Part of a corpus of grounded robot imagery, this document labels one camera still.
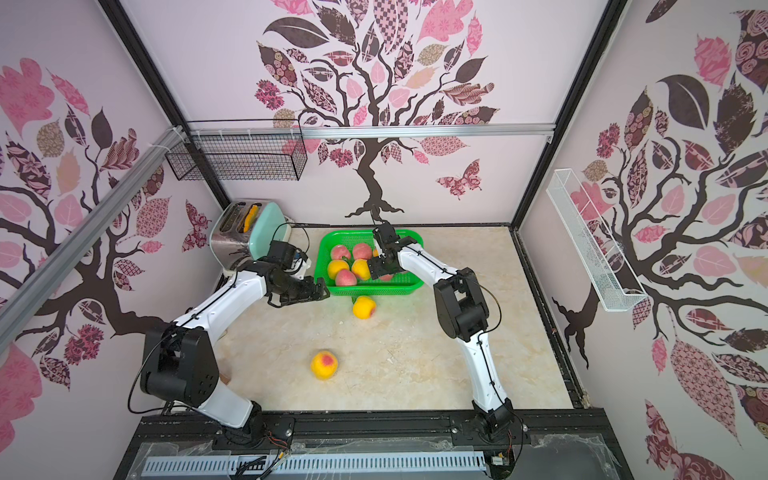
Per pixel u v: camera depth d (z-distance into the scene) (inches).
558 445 28.3
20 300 19.7
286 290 28.8
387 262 30.0
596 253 30.7
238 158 48.0
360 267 38.8
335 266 39.6
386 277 36.6
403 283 40.7
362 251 40.7
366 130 36.3
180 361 17.5
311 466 27.4
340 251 40.7
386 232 32.0
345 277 37.3
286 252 28.5
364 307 36.1
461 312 22.6
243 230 37.9
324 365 31.1
